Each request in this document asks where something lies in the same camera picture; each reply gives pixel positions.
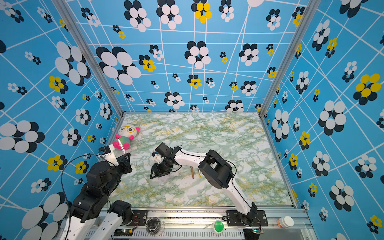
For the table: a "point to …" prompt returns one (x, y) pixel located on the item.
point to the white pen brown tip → (122, 147)
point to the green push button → (218, 226)
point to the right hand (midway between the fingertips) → (154, 176)
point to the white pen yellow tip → (199, 173)
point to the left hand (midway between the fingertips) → (130, 153)
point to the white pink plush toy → (126, 133)
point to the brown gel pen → (192, 172)
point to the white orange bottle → (285, 222)
